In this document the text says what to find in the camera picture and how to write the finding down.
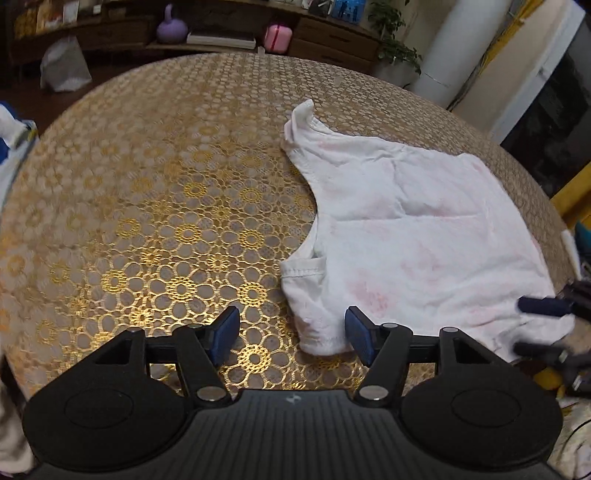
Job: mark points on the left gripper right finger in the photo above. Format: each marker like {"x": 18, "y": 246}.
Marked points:
{"x": 385, "y": 350}

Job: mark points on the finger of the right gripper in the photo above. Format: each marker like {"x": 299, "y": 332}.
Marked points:
{"x": 553, "y": 355}
{"x": 554, "y": 307}

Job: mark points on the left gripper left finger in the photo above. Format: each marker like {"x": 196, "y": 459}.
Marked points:
{"x": 200, "y": 351}

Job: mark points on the white pink printed garment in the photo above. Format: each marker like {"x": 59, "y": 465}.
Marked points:
{"x": 409, "y": 235}

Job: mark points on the folded white clothes stack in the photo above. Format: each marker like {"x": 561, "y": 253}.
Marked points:
{"x": 570, "y": 246}

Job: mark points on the gold lace tablecloth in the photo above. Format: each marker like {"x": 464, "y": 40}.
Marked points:
{"x": 162, "y": 197}

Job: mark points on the white standing air conditioner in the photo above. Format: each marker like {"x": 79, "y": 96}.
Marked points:
{"x": 458, "y": 47}

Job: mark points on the green potted plant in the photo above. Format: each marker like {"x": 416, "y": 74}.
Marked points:
{"x": 397, "y": 63}

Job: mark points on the yellow curtain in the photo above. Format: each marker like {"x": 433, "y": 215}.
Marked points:
{"x": 518, "y": 13}

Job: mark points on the white book on shelf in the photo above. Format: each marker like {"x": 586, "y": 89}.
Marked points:
{"x": 220, "y": 41}

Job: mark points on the white shopping bag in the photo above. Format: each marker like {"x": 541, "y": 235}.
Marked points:
{"x": 63, "y": 67}

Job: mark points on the purple kettlebell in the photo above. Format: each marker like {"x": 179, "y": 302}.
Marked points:
{"x": 171, "y": 30}

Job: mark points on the pink lunch box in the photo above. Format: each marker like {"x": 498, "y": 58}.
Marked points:
{"x": 277, "y": 38}

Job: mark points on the wooden TV cabinet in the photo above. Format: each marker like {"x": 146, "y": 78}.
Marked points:
{"x": 125, "y": 32}

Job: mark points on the blue picture card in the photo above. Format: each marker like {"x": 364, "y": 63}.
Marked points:
{"x": 350, "y": 11}

